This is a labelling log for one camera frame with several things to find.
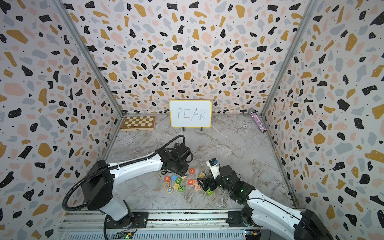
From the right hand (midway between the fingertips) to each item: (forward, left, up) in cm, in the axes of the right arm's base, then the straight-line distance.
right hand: (204, 176), depth 80 cm
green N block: (-4, +13, -7) cm, 15 cm away
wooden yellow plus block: (-3, +16, -7) cm, 18 cm away
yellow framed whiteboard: (+44, +10, +3) cm, 45 cm away
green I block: (-6, -3, -8) cm, 11 cm away
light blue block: (+2, +18, -8) cm, 20 cm away
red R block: (+6, +8, -8) cm, 13 cm away
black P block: (+25, +20, -9) cm, 33 cm away
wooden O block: (-6, +19, -8) cm, 22 cm away
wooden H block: (0, +5, -8) cm, 9 cm away
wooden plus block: (+4, +2, -8) cm, 9 cm away
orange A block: (-1, +8, -8) cm, 11 cm away
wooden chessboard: (+42, +51, -5) cm, 66 cm away
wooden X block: (-3, +21, -7) cm, 23 cm away
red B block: (+1, +22, -8) cm, 23 cm away
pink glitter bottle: (+43, -42, -9) cm, 61 cm away
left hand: (+4, +10, -1) cm, 11 cm away
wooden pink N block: (-4, +4, -8) cm, 10 cm away
